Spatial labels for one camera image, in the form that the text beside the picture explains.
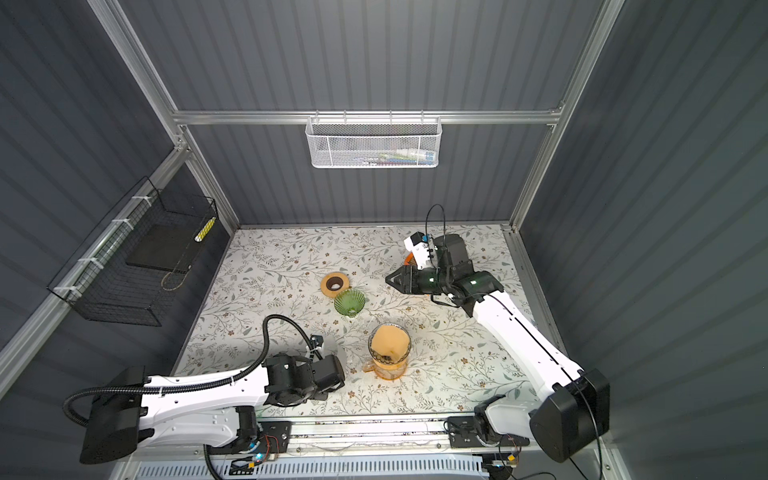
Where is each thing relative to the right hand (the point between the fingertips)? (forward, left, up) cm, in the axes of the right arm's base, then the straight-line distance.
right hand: (393, 282), depth 74 cm
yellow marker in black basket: (+16, +52, +4) cm, 55 cm away
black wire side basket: (-5, +64, +10) cm, 65 cm away
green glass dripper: (+9, +15, -24) cm, 30 cm away
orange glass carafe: (-15, +2, -25) cm, 29 cm away
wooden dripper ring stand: (-16, -2, -11) cm, 20 cm away
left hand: (-18, +19, -21) cm, 34 cm away
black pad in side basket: (+7, +58, +7) cm, 59 cm away
